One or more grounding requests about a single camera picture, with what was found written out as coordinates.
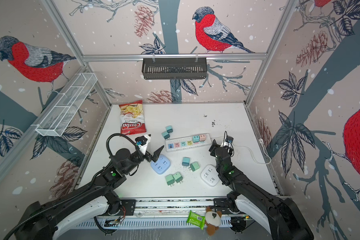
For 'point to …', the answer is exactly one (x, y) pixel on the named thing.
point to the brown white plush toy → (212, 220)
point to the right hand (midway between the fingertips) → (218, 143)
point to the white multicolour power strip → (186, 142)
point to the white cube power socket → (209, 175)
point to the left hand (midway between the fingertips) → (155, 141)
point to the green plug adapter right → (178, 177)
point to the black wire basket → (174, 68)
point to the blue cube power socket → (162, 165)
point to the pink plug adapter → (202, 137)
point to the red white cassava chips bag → (132, 118)
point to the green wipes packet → (196, 219)
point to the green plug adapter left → (170, 179)
